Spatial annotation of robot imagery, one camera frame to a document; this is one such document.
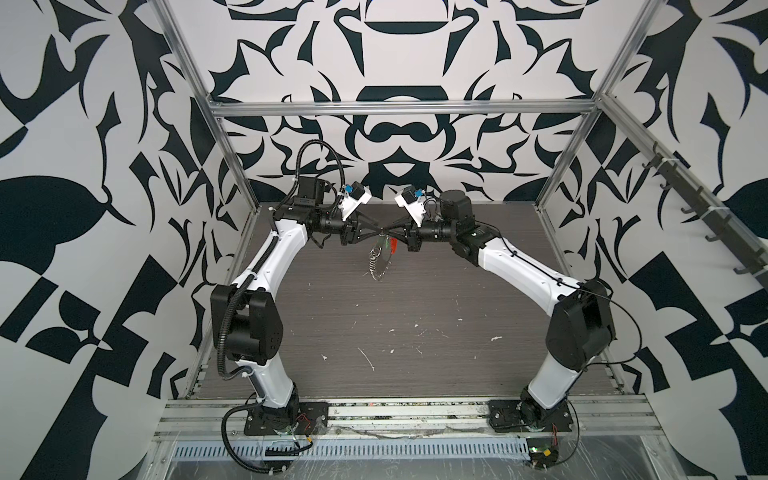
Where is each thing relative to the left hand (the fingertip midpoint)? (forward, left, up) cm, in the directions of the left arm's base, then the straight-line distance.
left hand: (374, 222), depth 80 cm
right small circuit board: (-49, -38, -27) cm, 68 cm away
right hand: (-3, -3, +2) cm, 4 cm away
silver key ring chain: (-9, -1, -7) cm, 11 cm away
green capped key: (-6, -3, -2) cm, 7 cm away
